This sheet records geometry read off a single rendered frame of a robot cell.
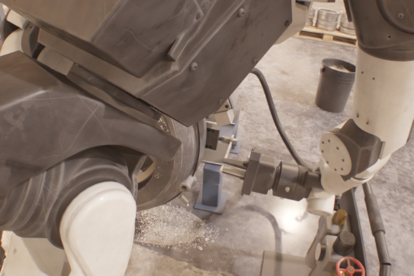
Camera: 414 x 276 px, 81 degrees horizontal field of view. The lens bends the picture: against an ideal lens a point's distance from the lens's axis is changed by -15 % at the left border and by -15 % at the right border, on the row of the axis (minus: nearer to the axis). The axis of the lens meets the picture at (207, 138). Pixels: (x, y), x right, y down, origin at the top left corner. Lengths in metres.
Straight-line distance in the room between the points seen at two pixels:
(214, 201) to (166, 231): 0.27
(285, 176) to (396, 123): 0.34
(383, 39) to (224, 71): 0.16
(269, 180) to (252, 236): 0.67
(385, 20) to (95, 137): 0.28
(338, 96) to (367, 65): 1.98
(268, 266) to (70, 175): 1.05
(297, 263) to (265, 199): 0.38
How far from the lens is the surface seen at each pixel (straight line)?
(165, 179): 0.83
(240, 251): 1.27
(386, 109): 0.39
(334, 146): 0.46
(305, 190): 0.68
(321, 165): 0.67
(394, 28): 0.29
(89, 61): 0.27
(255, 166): 0.67
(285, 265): 1.26
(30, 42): 0.45
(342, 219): 0.83
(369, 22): 0.29
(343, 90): 2.34
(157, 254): 1.25
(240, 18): 0.25
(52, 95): 0.23
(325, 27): 4.78
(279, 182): 0.67
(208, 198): 1.35
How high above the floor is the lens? 1.07
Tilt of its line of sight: 36 degrees down
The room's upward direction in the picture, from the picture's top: 3 degrees clockwise
